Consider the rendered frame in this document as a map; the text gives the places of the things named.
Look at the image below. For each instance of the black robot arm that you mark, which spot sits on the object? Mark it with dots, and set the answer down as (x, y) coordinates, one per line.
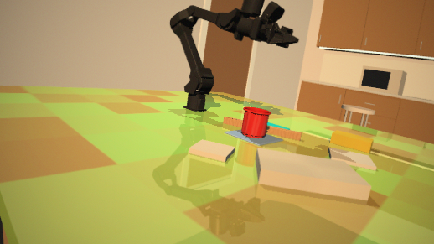
(236, 22)

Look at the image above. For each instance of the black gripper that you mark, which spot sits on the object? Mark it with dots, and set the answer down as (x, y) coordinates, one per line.
(271, 33)

